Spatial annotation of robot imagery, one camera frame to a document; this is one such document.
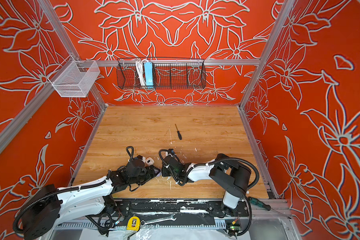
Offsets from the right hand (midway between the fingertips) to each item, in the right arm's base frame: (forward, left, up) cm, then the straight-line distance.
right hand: (159, 169), depth 86 cm
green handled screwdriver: (-19, -51, +1) cm, 55 cm away
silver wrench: (-26, +6, 0) cm, 26 cm away
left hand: (-4, 0, +3) cm, 5 cm away
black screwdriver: (+26, -12, -1) cm, 29 cm away
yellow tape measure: (-26, +10, +2) cm, 28 cm away
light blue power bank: (+47, +6, +34) cm, 58 cm away
